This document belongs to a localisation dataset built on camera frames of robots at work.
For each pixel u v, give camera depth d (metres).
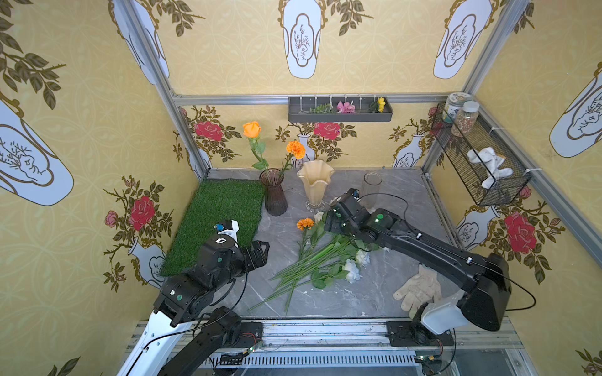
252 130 0.85
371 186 0.91
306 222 0.95
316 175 0.98
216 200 1.07
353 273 0.82
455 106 0.86
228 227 0.59
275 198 0.95
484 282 0.41
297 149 0.82
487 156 0.72
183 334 0.40
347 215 0.59
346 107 0.88
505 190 0.78
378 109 0.90
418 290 0.82
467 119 0.80
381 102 0.88
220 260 0.48
